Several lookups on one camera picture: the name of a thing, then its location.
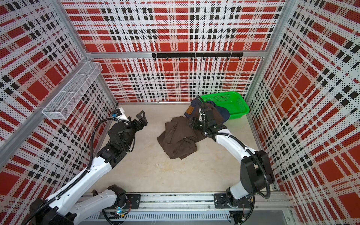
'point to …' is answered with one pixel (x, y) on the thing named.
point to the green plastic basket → (231, 101)
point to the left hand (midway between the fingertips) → (140, 114)
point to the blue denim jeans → (190, 110)
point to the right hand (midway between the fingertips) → (193, 122)
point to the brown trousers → (178, 140)
